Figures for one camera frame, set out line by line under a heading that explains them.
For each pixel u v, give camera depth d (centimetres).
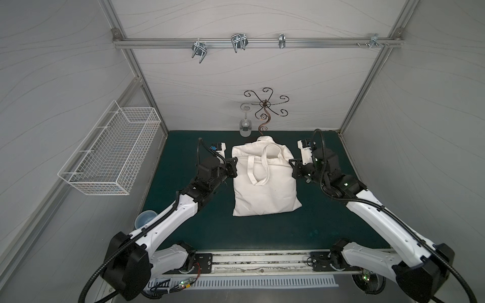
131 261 39
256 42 78
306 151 65
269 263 75
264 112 93
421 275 37
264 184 73
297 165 65
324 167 53
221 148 69
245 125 95
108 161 68
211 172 57
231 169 69
